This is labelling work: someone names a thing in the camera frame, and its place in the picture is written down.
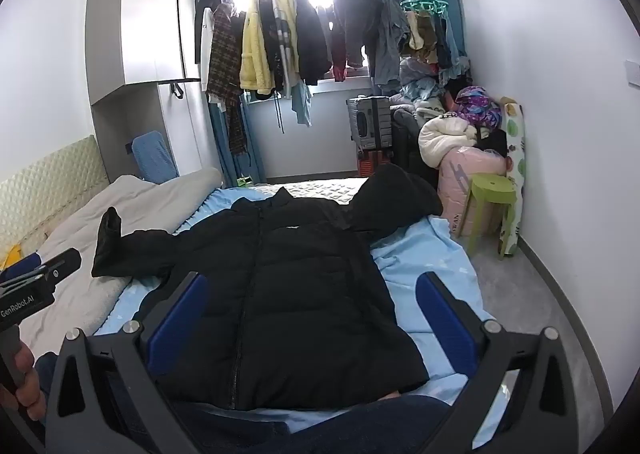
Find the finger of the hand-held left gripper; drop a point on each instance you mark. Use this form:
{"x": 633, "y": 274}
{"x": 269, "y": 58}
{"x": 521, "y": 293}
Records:
{"x": 20, "y": 265}
{"x": 60, "y": 264}

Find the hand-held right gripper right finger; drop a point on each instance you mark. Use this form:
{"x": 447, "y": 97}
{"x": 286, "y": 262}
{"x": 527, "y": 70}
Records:
{"x": 445, "y": 329}

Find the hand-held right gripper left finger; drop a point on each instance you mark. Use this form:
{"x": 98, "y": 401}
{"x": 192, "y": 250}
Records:
{"x": 177, "y": 316}

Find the black puffer jacket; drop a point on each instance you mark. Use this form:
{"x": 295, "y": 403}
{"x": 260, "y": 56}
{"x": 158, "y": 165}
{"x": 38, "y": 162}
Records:
{"x": 300, "y": 284}

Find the pile of mixed clothes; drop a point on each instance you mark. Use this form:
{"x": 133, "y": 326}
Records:
{"x": 430, "y": 53}

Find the person's left hand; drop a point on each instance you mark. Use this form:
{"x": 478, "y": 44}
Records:
{"x": 31, "y": 396}

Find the yellow item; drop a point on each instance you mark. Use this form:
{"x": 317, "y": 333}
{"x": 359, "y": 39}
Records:
{"x": 12, "y": 256}

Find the light blue bedsheet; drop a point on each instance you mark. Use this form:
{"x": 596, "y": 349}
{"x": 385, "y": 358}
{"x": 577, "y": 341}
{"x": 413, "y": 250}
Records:
{"x": 430, "y": 254}

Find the cream padded headboard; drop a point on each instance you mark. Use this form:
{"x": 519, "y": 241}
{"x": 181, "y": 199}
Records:
{"x": 45, "y": 184}

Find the grey blanket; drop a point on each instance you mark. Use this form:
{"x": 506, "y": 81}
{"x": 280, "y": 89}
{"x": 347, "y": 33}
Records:
{"x": 150, "y": 204}

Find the green plastic stool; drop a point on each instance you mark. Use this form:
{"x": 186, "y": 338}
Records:
{"x": 492, "y": 189}

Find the small green floor item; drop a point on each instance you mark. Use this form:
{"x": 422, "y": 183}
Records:
{"x": 244, "y": 180}

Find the person's dark blue pants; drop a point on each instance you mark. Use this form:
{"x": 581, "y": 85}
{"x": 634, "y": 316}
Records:
{"x": 325, "y": 426}

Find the teal curtain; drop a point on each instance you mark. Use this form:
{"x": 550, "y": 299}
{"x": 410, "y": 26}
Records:
{"x": 240, "y": 163}

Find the orange plastic crate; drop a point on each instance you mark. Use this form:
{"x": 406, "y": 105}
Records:
{"x": 374, "y": 162}

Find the cream quilted mattress pad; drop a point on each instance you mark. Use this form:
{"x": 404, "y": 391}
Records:
{"x": 320, "y": 190}

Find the white duvet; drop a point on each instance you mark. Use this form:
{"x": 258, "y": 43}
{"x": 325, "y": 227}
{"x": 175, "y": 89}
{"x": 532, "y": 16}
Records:
{"x": 442, "y": 136}

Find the grey ribbed suitcase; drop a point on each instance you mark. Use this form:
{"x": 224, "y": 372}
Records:
{"x": 369, "y": 122}

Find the purple patterned bag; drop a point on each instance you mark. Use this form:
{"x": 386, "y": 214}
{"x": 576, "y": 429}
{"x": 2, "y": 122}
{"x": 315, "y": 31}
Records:
{"x": 477, "y": 108}

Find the grey wardrobe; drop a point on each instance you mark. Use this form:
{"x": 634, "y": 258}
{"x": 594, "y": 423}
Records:
{"x": 140, "y": 33}

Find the light blue hanging garment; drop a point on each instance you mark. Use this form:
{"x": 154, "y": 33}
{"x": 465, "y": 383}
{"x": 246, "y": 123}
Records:
{"x": 301, "y": 106}

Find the white hanging garment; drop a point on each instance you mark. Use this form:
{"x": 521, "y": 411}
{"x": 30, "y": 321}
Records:
{"x": 206, "y": 43}

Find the yellow fleece jacket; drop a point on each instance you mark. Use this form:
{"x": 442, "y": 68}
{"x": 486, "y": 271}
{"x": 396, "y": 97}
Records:
{"x": 255, "y": 48}

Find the grey-blue denim garment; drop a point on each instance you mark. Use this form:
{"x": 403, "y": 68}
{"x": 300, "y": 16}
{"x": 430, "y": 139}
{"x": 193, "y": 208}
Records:
{"x": 390, "y": 43}

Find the black and white striped garment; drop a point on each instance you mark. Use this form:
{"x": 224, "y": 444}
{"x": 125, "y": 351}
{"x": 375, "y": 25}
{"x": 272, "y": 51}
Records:
{"x": 282, "y": 38}

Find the dark red garment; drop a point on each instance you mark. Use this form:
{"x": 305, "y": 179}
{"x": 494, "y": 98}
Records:
{"x": 339, "y": 48}

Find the black hanging coat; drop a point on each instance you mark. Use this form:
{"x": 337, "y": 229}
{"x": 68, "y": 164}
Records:
{"x": 311, "y": 38}

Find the black hooded hanging jacket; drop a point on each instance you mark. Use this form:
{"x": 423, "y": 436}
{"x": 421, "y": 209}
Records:
{"x": 357, "y": 18}

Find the white wall switch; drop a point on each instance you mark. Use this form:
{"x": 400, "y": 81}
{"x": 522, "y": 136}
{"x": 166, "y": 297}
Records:
{"x": 633, "y": 72}

